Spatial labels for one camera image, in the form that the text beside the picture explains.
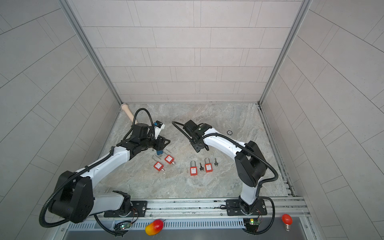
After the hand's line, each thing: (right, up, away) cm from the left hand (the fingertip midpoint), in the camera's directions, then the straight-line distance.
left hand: (170, 137), depth 84 cm
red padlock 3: (0, -13, +2) cm, 13 cm away
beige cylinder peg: (-38, +18, +26) cm, 50 cm away
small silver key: (+18, -18, +1) cm, 25 cm away
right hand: (+18, -5, +3) cm, 18 cm away
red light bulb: (+57, -35, -17) cm, 69 cm away
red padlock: (+22, -16, -1) cm, 27 cm away
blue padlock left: (-8, -10, +7) cm, 15 cm away
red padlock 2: (-6, -16, 0) cm, 17 cm away
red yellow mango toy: (-3, -36, -20) cm, 41 cm away
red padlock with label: (+13, -18, -1) cm, 22 cm away
